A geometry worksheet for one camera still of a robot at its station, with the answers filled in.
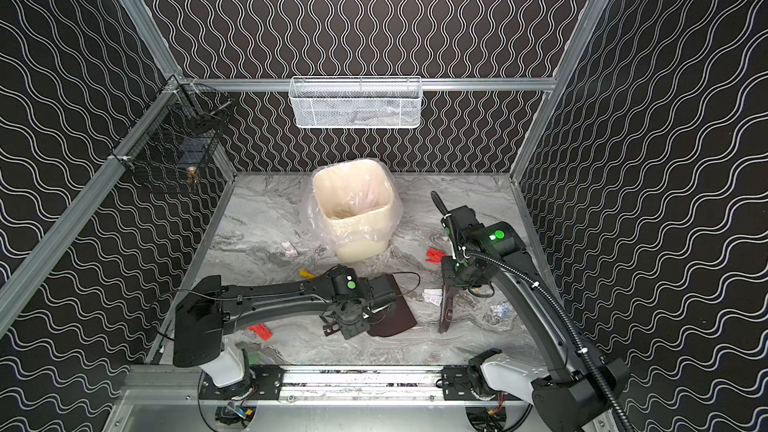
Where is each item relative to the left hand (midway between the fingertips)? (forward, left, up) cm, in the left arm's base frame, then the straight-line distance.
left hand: (360, 326), depth 75 cm
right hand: (+9, -24, +9) cm, 27 cm away
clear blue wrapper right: (+10, -39, -10) cm, 42 cm away
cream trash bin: (+36, +4, +8) cm, 37 cm away
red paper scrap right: (+26, -20, -8) cm, 34 cm away
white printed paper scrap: (+12, -20, -8) cm, 25 cm away
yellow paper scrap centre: (+18, +20, -7) cm, 27 cm away
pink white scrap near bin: (+26, +27, -6) cm, 38 cm away
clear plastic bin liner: (+23, +13, +13) cm, 29 cm away
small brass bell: (+32, +49, +21) cm, 62 cm away
